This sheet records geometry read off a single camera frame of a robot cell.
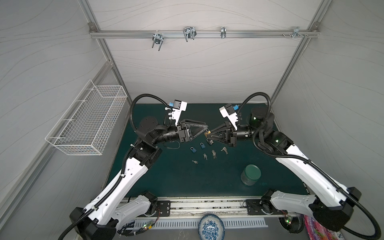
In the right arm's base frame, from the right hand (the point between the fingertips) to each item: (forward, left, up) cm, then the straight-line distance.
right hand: (210, 130), depth 55 cm
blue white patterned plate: (-27, -3, -39) cm, 48 cm away
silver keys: (+14, -12, -41) cm, 45 cm away
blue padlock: (+12, +8, -41) cm, 43 cm away
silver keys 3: (+9, +1, -41) cm, 42 cm away
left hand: (-1, +1, +4) cm, 4 cm away
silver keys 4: (+5, +7, -41) cm, 42 cm away
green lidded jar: (-5, -23, -31) cm, 39 cm away
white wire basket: (+5, +58, -8) cm, 58 cm away
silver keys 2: (+11, -5, -41) cm, 42 cm away
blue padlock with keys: (+16, +3, -40) cm, 43 cm away
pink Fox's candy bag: (-26, -50, -39) cm, 68 cm away
